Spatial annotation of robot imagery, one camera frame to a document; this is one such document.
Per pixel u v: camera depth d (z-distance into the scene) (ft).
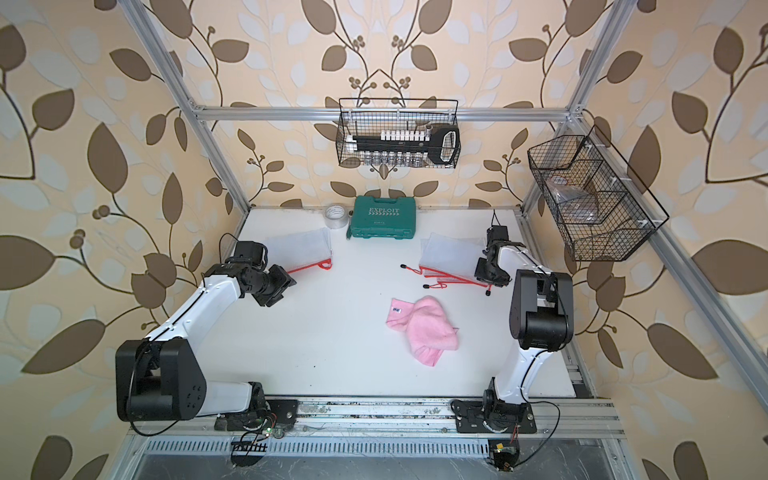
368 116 2.99
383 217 3.67
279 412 2.45
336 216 3.85
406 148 2.79
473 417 2.41
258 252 2.38
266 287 2.41
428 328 2.76
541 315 1.67
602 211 2.41
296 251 3.77
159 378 1.37
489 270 2.66
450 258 3.41
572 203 2.28
